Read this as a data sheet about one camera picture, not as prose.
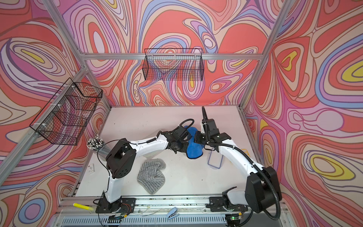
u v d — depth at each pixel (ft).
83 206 2.42
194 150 2.63
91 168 2.82
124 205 2.40
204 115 2.22
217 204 2.40
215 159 2.91
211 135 2.07
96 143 2.55
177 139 2.34
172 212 2.35
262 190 1.36
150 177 2.57
